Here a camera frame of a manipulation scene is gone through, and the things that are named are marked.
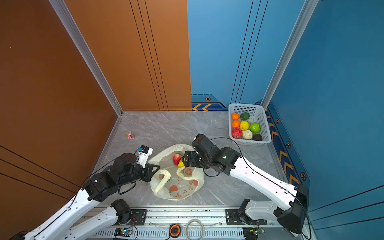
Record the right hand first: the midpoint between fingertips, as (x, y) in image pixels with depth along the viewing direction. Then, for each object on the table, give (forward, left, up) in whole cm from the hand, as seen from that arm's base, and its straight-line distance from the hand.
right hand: (186, 160), depth 70 cm
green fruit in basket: (+45, -40, -17) cm, 63 cm away
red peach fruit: (+10, +8, -17) cm, 21 cm away
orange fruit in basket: (+46, -33, -17) cm, 59 cm away
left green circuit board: (-26, +31, -22) cm, 46 cm away
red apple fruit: (+28, -31, -15) cm, 45 cm away
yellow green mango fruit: (+7, +5, -18) cm, 20 cm away
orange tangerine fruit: (+37, -32, -16) cm, 51 cm away
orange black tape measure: (-25, +5, -19) cm, 32 cm away
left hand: (-2, +12, -2) cm, 13 cm away
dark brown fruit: (+26, -45, -18) cm, 55 cm away
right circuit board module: (-26, -31, -24) cm, 47 cm away
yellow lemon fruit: (+36, -38, -17) cm, 55 cm away
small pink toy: (+29, +42, -17) cm, 53 cm away
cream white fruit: (+27, -38, -16) cm, 50 cm away
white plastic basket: (+47, -51, -18) cm, 72 cm away
